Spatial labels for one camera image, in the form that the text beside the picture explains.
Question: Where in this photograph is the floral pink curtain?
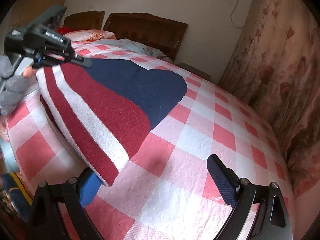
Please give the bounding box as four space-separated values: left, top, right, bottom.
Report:
218 0 319 197

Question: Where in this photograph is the pink white checkered bedspread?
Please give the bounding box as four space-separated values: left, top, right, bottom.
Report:
4 38 293 240

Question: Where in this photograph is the dark wooden nightstand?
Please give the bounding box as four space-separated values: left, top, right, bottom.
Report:
176 62 210 81

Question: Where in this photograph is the large dark wooden headboard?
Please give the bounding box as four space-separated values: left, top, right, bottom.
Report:
103 12 188 61

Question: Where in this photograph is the red white navy striped sweater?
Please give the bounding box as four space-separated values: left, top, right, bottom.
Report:
36 59 187 186

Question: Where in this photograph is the orange navy patterned blanket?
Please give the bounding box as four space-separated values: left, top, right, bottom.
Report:
1 172 33 235

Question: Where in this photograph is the small dark wooden headboard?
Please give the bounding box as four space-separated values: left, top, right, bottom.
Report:
63 10 105 30

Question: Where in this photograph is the white wall cable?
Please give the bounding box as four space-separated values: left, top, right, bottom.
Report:
229 0 247 29

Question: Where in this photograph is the pink floral pillow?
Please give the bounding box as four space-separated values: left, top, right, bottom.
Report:
64 29 116 42

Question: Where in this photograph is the red dotted blanket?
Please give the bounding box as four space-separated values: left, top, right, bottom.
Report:
57 26 70 35

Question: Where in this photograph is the light blue floral pillow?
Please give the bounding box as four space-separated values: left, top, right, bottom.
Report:
96 38 166 58

